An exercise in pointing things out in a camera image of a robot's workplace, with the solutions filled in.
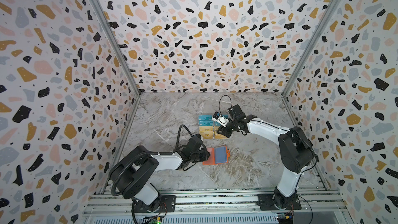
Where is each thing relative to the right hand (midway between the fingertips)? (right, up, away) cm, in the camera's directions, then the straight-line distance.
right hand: (219, 126), depth 92 cm
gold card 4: (0, -6, +1) cm, 6 cm away
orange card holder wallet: (0, -16, -2) cm, 16 cm away
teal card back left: (-8, +5, +4) cm, 11 cm away
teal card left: (-8, +2, +3) cm, 9 cm away
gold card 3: (-7, -6, +3) cm, 10 cm away
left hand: (-3, -14, -5) cm, 16 cm away
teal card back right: (+3, +7, -11) cm, 13 cm away
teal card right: (-2, +3, -9) cm, 9 cm away
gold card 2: (-2, -1, +3) cm, 3 cm away
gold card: (-8, -2, +3) cm, 9 cm away
